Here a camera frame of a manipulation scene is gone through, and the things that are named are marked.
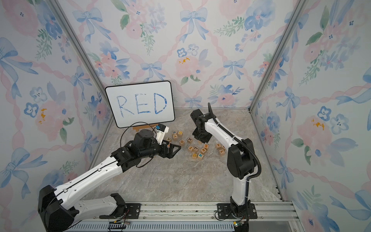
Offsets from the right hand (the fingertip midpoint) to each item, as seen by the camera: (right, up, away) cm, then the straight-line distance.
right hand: (199, 138), depth 90 cm
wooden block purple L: (-2, -8, +5) cm, 9 cm away
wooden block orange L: (+15, -9, +3) cm, 18 cm away
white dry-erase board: (-40, +22, +7) cm, 46 cm away
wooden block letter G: (+16, -6, +5) cm, 18 cm away
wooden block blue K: (+1, -11, +1) cm, 11 cm away
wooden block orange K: (+3, -8, +4) cm, 9 cm away
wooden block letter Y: (+13, -6, +6) cm, 15 cm away
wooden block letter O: (-13, +2, +12) cm, 18 cm away
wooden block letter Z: (-5, -7, +5) cm, 10 cm away
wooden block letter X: (-6, -2, +9) cm, 11 cm away
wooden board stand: (-39, +7, +14) cm, 42 cm away
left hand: (-13, -1, -18) cm, 22 cm away
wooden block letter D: (-11, -3, +7) cm, 14 cm away
